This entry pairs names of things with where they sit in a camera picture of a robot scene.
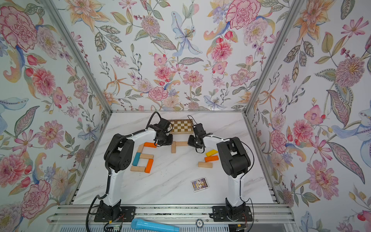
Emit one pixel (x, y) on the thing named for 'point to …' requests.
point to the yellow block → (211, 152)
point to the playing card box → (199, 184)
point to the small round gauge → (199, 223)
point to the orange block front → (149, 166)
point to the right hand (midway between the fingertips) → (189, 140)
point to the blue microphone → (141, 224)
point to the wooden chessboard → (182, 126)
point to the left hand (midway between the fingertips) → (174, 141)
